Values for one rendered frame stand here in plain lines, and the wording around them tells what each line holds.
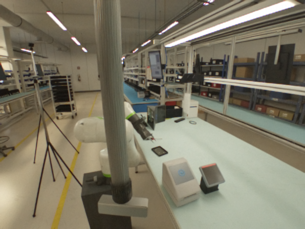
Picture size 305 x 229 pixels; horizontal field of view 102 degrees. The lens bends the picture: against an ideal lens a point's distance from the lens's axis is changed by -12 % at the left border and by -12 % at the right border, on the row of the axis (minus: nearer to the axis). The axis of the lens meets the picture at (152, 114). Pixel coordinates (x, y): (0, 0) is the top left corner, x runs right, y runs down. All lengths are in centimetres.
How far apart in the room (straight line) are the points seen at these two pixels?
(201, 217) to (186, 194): 11
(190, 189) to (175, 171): 10
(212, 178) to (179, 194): 19
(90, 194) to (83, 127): 57
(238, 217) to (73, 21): 686
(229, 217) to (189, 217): 17
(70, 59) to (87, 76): 179
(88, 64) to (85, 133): 1203
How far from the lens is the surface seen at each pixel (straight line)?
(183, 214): 73
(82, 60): 1271
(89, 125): 68
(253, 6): 85
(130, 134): 65
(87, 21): 676
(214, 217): 75
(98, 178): 115
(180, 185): 70
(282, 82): 259
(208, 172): 78
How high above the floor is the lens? 158
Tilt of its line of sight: 17 degrees down
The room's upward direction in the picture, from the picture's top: straight up
